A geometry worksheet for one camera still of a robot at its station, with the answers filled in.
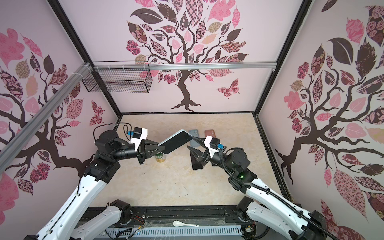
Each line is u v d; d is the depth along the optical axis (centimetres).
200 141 60
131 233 68
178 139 56
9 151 50
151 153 57
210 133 110
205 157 53
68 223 39
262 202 48
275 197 46
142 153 52
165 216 75
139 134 50
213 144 48
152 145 57
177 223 71
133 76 95
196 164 90
